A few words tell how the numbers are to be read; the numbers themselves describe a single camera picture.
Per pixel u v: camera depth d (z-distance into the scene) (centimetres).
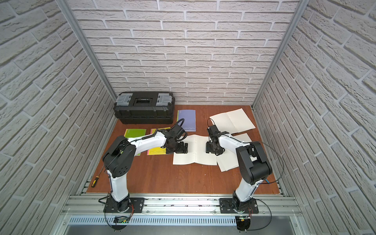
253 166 47
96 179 81
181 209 73
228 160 90
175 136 74
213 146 80
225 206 74
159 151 87
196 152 90
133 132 101
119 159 49
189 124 107
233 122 110
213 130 77
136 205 74
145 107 95
